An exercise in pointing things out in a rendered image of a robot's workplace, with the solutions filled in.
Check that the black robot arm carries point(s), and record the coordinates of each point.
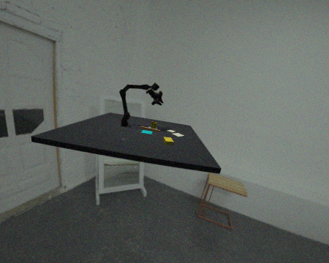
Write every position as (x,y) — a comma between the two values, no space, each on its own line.
(123,96)

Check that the yellow flat block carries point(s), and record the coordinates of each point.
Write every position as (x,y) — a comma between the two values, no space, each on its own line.
(168,140)

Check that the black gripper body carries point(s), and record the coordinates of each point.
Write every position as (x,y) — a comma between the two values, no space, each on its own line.
(155,99)

